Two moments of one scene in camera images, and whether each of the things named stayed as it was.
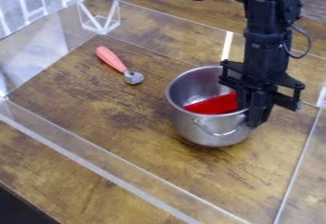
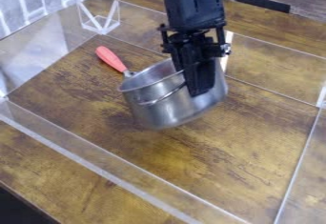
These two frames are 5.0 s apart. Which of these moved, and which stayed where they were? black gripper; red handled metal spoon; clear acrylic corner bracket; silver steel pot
Moved: silver steel pot; black gripper
Stayed: clear acrylic corner bracket; red handled metal spoon
